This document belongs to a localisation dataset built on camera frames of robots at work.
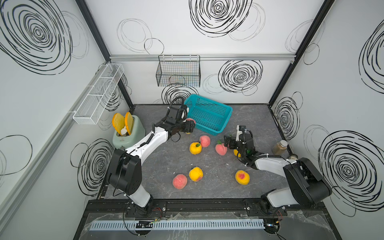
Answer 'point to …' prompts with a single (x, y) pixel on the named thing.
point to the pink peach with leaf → (220, 148)
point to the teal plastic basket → (209, 116)
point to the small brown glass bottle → (280, 148)
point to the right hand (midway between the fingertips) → (231, 136)
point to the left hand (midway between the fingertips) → (189, 124)
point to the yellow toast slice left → (118, 122)
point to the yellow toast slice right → (129, 121)
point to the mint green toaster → (137, 133)
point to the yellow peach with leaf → (195, 148)
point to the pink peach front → (179, 181)
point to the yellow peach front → (196, 174)
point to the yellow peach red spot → (242, 177)
